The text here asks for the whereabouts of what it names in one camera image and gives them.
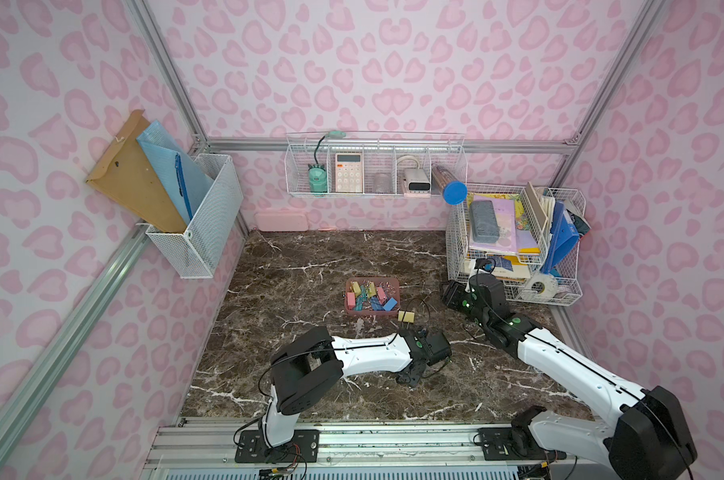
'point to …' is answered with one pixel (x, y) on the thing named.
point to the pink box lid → (281, 222)
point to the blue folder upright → (563, 236)
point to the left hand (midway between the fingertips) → (404, 365)
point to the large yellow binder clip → (406, 316)
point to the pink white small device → (416, 182)
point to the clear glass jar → (382, 183)
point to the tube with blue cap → (454, 192)
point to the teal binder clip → (363, 294)
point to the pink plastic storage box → (374, 313)
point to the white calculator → (348, 172)
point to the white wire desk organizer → (538, 203)
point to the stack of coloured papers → (515, 233)
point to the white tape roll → (549, 282)
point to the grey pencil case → (485, 228)
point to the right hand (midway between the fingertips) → (444, 285)
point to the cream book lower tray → (504, 268)
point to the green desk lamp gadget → (317, 175)
